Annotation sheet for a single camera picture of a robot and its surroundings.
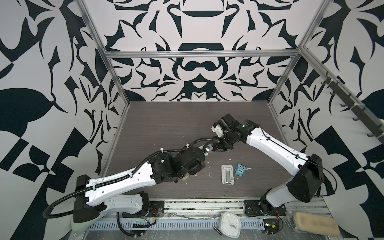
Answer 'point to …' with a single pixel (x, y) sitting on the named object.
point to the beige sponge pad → (316, 224)
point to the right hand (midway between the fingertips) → (211, 148)
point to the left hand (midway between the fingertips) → (198, 150)
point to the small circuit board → (271, 226)
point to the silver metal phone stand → (227, 174)
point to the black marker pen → (218, 231)
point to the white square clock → (230, 225)
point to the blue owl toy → (240, 170)
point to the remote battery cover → (185, 177)
